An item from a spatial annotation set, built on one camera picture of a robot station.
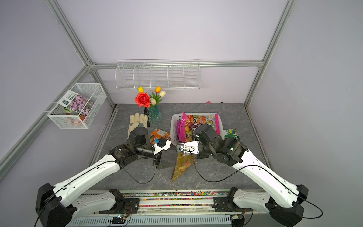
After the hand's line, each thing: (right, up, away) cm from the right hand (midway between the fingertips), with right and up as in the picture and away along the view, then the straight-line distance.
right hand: (194, 138), depth 68 cm
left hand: (-9, -8, -4) cm, 12 cm away
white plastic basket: (-11, +11, +32) cm, 36 cm away
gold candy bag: (-5, -10, -5) cm, 12 cm away
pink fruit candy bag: (-4, +4, +29) cm, 29 cm away
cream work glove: (-45, +9, +43) cm, 63 cm away
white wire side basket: (-68, +9, +6) cm, 69 cm away
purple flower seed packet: (-62, +18, +6) cm, 64 cm away
